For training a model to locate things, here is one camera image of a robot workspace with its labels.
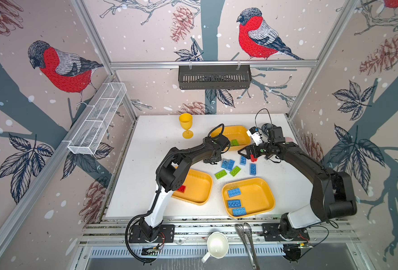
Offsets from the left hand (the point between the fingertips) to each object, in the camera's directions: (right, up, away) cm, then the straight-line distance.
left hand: (213, 158), depth 98 cm
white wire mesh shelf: (-56, +13, -27) cm, 63 cm away
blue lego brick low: (+11, -23, -18) cm, 31 cm away
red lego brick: (-17, -14, -12) cm, 25 cm away
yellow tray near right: (+22, -17, -14) cm, 31 cm away
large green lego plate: (+14, +9, +8) cm, 19 cm away
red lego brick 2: (+24, 0, 0) cm, 24 cm away
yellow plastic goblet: (-17, +23, +5) cm, 29 cm away
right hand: (+16, +6, -10) cm, 20 cm away
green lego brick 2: (+12, -6, -5) cm, 14 cm away
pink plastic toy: (+50, +11, +10) cm, 52 cm away
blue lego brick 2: (+9, -20, -16) cm, 27 cm away
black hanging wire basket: (-10, +52, +9) cm, 53 cm away
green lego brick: (+4, -8, -5) cm, 10 cm away
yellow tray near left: (-8, -12, -12) cm, 19 cm away
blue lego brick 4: (+22, -5, -4) cm, 23 cm away
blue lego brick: (+10, -15, -13) cm, 22 cm away
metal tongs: (+12, -26, -29) cm, 41 cm away
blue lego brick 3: (+18, -1, 0) cm, 18 cm away
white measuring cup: (0, -32, -28) cm, 43 cm away
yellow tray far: (+15, +16, +13) cm, 25 cm away
